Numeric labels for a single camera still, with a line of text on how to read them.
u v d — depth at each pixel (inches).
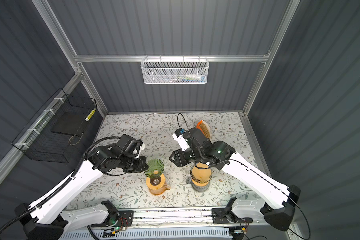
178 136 23.2
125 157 22.2
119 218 28.5
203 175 29.5
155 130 42.7
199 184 28.9
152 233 27.8
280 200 15.2
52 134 28.3
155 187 29.1
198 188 31.4
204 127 39.9
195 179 28.0
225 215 26.0
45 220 15.0
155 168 29.6
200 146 18.9
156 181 32.8
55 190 15.8
